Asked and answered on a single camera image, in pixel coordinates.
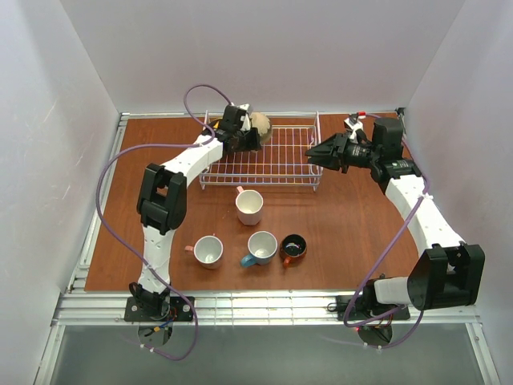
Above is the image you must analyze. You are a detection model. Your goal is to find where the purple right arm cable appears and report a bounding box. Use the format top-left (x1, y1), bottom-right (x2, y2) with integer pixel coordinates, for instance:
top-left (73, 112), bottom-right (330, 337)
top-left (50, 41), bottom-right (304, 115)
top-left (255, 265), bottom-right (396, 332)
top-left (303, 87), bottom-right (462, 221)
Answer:
top-left (318, 113), bottom-right (432, 350)

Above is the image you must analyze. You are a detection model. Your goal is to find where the pale pink tall mug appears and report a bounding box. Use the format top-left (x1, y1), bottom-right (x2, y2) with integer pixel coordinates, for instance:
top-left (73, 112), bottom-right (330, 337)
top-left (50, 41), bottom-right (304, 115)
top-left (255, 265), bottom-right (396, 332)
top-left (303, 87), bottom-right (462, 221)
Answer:
top-left (235, 186), bottom-right (264, 226)

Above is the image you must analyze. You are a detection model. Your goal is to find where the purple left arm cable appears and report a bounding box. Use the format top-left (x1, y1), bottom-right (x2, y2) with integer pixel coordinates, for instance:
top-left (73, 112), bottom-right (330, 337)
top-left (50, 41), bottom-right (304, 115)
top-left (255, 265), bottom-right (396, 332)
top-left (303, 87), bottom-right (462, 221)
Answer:
top-left (97, 83), bottom-right (233, 361)

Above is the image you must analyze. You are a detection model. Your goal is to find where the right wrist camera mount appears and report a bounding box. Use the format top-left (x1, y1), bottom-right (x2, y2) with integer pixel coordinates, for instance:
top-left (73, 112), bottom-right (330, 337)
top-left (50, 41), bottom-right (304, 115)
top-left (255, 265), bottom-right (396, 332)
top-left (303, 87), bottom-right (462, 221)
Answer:
top-left (344, 111), bottom-right (366, 143)

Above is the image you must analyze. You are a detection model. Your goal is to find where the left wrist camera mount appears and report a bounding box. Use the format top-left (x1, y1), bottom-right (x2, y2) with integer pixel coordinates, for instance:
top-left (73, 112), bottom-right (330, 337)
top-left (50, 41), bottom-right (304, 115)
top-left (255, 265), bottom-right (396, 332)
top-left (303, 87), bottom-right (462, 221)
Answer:
top-left (219, 103), bottom-right (252, 133)

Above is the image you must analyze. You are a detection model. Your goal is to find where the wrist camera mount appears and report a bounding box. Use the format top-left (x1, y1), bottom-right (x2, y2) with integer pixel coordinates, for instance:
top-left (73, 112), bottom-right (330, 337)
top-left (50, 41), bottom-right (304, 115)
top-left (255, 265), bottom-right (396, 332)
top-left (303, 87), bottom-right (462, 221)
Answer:
top-left (219, 103), bottom-right (252, 133)
top-left (344, 111), bottom-right (366, 143)

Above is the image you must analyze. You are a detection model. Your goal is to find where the grey mug blue handle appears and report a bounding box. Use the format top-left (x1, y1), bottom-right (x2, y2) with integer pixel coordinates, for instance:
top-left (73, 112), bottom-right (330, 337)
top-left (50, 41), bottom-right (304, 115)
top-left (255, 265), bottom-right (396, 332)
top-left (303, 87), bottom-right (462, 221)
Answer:
top-left (240, 231), bottom-right (278, 268)

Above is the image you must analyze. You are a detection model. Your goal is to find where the white mug pink handle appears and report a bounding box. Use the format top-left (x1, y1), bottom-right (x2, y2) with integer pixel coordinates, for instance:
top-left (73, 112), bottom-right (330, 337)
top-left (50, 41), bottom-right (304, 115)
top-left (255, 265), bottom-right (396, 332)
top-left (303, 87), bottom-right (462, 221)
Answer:
top-left (184, 235), bottom-right (224, 270)

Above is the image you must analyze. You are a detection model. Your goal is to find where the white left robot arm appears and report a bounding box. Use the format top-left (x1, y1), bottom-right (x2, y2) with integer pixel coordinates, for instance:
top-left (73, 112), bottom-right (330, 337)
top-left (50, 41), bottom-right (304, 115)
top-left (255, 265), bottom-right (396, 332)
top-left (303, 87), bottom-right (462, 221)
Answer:
top-left (124, 128), bottom-right (261, 322)

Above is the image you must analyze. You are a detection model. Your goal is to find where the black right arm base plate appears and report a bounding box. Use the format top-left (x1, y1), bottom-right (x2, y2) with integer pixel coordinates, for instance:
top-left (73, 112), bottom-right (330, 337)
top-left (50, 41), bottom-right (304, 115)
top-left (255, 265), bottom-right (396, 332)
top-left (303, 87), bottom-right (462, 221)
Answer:
top-left (326, 295), bottom-right (410, 322)

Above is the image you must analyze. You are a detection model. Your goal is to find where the white wire dish rack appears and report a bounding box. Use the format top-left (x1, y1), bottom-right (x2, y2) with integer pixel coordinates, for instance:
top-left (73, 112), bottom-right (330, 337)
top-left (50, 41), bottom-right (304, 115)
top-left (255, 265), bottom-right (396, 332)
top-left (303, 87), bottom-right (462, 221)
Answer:
top-left (199, 111), bottom-right (323, 190)

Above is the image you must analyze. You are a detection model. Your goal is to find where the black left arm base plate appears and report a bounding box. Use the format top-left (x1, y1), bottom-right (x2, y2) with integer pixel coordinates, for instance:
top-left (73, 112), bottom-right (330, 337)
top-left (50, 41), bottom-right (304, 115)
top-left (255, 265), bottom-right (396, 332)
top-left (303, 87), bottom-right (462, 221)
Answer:
top-left (123, 296), bottom-right (194, 322)

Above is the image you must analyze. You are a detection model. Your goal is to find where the aluminium left frame rail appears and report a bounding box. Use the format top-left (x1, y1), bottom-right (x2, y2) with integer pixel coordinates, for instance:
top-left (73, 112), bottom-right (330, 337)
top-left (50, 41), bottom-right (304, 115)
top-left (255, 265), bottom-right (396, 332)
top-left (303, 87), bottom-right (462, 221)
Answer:
top-left (66, 112), bottom-right (130, 294)

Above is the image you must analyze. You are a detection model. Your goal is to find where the beige round ceramic mug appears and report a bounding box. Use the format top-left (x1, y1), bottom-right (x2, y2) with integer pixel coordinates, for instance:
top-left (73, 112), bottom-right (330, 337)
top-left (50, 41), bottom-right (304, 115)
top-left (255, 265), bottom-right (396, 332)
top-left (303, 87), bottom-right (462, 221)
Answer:
top-left (250, 111), bottom-right (273, 145)

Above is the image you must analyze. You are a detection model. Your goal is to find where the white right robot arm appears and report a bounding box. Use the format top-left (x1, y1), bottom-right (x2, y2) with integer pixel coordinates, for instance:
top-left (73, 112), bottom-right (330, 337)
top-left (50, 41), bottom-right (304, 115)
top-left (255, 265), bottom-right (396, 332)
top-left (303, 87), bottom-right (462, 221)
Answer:
top-left (305, 115), bottom-right (485, 318)

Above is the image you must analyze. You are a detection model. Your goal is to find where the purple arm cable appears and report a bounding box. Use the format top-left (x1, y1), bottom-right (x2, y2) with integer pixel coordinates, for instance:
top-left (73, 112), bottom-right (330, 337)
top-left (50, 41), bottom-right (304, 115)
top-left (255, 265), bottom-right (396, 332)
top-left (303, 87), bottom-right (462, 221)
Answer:
top-left (97, 83), bottom-right (233, 361)
top-left (318, 113), bottom-right (432, 350)

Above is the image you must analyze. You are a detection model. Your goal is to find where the black mug orange handle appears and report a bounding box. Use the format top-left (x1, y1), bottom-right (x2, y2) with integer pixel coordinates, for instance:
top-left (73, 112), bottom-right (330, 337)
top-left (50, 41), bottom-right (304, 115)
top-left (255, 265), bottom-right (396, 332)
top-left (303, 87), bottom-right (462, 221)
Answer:
top-left (279, 234), bottom-right (307, 269)

